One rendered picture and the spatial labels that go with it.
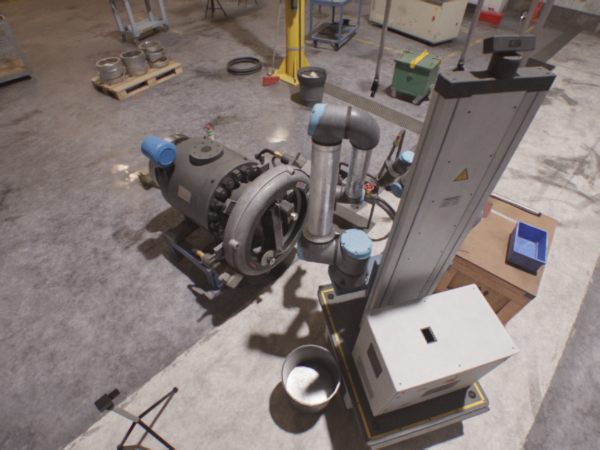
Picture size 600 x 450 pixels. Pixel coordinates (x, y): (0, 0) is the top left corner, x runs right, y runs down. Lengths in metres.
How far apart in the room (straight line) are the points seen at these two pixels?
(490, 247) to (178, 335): 2.20
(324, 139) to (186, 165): 1.23
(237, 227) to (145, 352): 1.15
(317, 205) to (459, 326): 0.79
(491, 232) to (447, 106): 1.71
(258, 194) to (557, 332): 2.32
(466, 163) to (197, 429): 1.94
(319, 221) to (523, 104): 0.81
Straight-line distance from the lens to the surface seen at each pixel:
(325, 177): 1.23
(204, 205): 2.02
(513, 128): 1.13
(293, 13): 5.16
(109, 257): 3.05
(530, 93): 1.09
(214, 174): 2.02
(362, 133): 1.16
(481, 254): 2.35
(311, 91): 4.46
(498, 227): 2.60
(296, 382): 2.04
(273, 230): 1.92
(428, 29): 7.41
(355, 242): 1.44
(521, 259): 2.36
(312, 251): 1.44
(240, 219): 1.72
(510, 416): 2.47
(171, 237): 2.58
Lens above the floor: 2.09
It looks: 48 degrees down
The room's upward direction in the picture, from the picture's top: straight up
